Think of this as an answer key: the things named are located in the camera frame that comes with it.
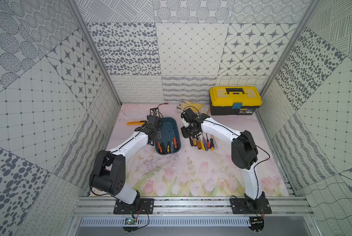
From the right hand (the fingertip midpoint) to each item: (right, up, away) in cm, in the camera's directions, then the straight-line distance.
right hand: (187, 135), depth 93 cm
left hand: (-21, +3, -2) cm, 21 cm away
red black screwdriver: (+15, -6, +4) cm, 17 cm away
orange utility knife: (-37, +8, +13) cm, 40 cm away
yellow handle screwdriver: (+10, -7, +2) cm, 13 cm away
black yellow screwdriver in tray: (-12, -6, +2) cm, 14 cm away
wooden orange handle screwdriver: (+8, -6, +2) cm, 11 cm away
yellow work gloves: (+1, +22, +26) cm, 34 cm away
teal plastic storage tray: (-12, +7, +7) cm, 16 cm away
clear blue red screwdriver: (+12, -6, +3) cm, 14 cm away
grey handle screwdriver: (+19, -6, +1) cm, 20 cm away
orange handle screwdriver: (-8, -4, +2) cm, 9 cm away
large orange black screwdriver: (-17, -7, -2) cm, 19 cm away
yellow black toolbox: (+34, +23, +8) cm, 42 cm away
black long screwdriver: (+3, -5, +5) cm, 7 cm away
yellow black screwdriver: (+17, -7, +2) cm, 18 cm away
